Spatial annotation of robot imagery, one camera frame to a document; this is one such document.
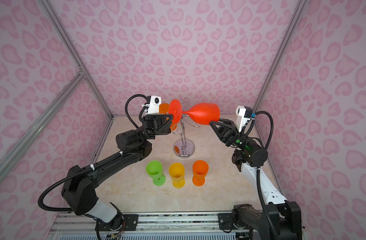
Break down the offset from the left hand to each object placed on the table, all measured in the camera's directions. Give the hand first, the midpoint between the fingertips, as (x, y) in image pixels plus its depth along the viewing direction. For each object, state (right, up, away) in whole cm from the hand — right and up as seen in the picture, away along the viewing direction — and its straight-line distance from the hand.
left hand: (169, 122), depth 45 cm
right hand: (+13, -1, +8) cm, 15 cm away
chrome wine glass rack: (+2, -15, +54) cm, 56 cm away
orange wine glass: (+12, -24, +35) cm, 44 cm away
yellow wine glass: (-1, -26, +37) cm, 45 cm away
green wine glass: (-13, -25, +37) cm, 46 cm away
